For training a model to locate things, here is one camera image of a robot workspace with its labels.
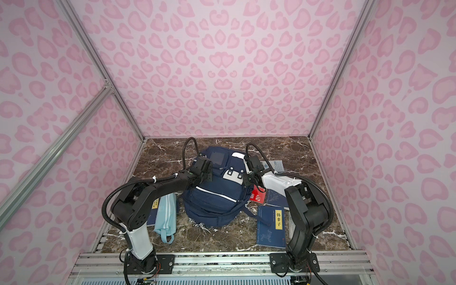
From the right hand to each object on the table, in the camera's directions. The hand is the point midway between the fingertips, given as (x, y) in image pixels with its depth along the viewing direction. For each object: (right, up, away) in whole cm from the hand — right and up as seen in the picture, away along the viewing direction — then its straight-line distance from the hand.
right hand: (247, 177), depth 96 cm
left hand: (-20, +3, +1) cm, 20 cm away
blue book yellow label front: (+10, -24, -17) cm, 31 cm away
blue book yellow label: (+14, -10, -6) cm, 18 cm away
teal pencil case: (-39, -19, -15) cm, 46 cm away
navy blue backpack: (-13, -11, -11) cm, 20 cm away
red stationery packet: (+5, -9, -3) cm, 11 cm away
